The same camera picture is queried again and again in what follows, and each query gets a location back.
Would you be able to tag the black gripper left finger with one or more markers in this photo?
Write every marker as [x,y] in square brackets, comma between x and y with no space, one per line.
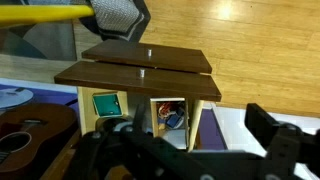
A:
[139,118]

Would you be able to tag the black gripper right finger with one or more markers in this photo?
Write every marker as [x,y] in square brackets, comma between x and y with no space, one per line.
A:
[260,124]

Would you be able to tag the red patterned item in drawer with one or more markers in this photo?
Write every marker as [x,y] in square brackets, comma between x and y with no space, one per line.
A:
[166,109]

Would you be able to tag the blue small box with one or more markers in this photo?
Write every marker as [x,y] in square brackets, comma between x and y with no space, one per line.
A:
[175,121]

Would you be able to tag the teal green box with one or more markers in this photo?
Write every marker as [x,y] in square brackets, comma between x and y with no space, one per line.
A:
[107,105]

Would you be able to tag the silver lower drawer knob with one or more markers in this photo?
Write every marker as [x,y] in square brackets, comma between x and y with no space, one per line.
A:
[142,73]

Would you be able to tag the silver drawer knob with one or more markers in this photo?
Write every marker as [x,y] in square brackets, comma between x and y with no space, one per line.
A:
[149,52]
[142,73]

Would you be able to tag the upper dark wood drawer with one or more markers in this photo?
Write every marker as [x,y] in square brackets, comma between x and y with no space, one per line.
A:
[163,57]

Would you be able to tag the silver upper drawer knob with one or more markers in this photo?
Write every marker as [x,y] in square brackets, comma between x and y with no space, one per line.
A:
[149,52]

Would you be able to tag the brown ukulele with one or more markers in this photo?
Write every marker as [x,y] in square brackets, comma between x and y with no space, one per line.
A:
[31,136]

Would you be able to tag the round grey disc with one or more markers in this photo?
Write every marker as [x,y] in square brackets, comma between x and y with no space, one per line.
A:
[12,97]

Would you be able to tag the yellow pole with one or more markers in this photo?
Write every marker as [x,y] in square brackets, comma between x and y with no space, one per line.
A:
[29,14]

